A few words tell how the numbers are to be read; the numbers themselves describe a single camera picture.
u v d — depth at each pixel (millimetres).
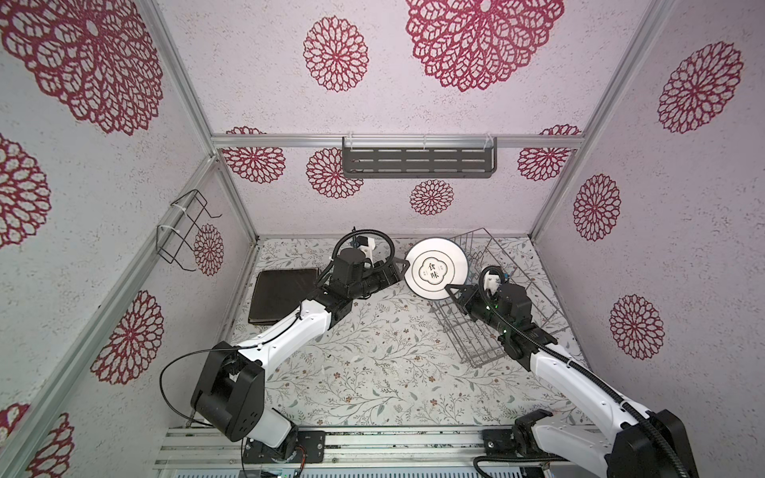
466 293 745
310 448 743
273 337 483
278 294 1052
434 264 810
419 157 992
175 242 751
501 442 736
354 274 626
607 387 460
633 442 390
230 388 433
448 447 749
